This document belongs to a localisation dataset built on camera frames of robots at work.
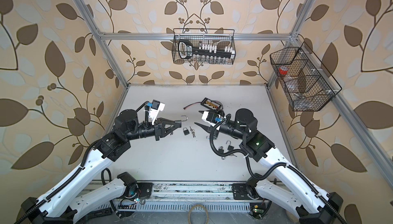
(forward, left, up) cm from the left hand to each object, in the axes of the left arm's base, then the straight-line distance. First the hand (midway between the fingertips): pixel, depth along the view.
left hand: (178, 125), depth 61 cm
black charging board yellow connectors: (+36, -13, -31) cm, 50 cm away
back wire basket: (+57, -19, +3) cm, 60 cm away
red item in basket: (+40, -55, -2) cm, 68 cm away
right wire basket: (+23, -60, +1) cm, 65 cm away
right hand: (+3, -8, +2) cm, 9 cm away
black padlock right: (+5, -26, -33) cm, 42 cm away
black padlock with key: (+14, +1, -31) cm, 34 cm away
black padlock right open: (+4, -20, -33) cm, 39 cm away
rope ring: (-27, -5, -30) cm, 40 cm away
